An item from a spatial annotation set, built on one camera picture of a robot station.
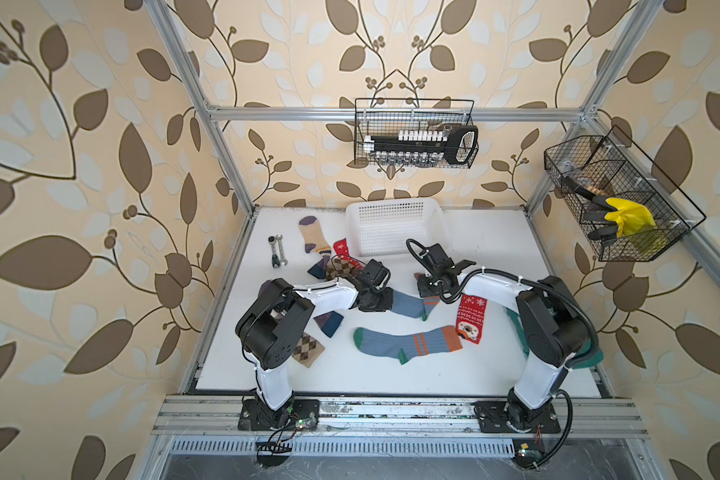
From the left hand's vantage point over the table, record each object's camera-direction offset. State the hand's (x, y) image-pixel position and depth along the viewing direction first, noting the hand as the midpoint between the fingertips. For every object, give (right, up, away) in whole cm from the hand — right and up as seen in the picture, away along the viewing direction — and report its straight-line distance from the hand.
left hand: (387, 299), depth 92 cm
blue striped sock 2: (+5, -12, -7) cm, 15 cm away
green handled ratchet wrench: (-39, +12, +13) cm, 43 cm away
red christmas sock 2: (+26, -5, -1) cm, 26 cm away
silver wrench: (-39, +16, +19) cm, 47 cm away
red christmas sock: (-16, +14, +15) cm, 26 cm away
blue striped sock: (+8, -2, 0) cm, 8 cm away
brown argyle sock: (-17, +9, +7) cm, 20 cm away
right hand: (+13, +4, +4) cm, 14 cm away
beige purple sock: (-27, +19, +20) cm, 38 cm away
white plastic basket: (-1, +23, +22) cm, 32 cm away
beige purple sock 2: (-18, -6, -3) cm, 19 cm away
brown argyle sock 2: (-23, -14, -6) cm, 28 cm away
